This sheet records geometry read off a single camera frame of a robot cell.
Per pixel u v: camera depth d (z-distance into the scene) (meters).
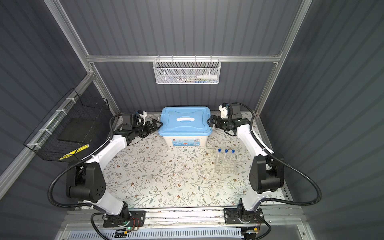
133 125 0.71
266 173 0.48
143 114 0.83
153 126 0.79
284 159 0.47
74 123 0.77
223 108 0.80
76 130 0.77
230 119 0.68
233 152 0.81
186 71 1.24
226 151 0.81
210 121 0.79
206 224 0.72
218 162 0.91
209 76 0.87
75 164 0.44
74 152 0.66
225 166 0.91
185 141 0.94
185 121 0.94
